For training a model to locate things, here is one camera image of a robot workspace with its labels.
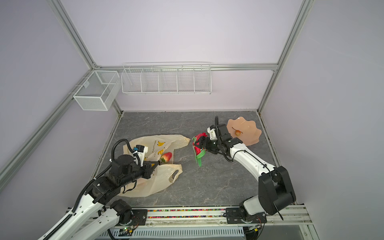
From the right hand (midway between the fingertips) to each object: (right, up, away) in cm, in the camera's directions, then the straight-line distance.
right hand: (200, 146), depth 84 cm
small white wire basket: (-66, +35, +12) cm, 76 cm away
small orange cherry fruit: (+27, +7, +20) cm, 34 cm away
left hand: (-21, -8, -12) cm, 25 cm away
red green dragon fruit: (-1, -2, -4) cm, 4 cm away
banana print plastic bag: (-17, -12, -11) cm, 23 cm away
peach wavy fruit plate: (+36, +6, +21) cm, 42 cm away
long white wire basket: (-20, +44, +15) cm, 50 cm away
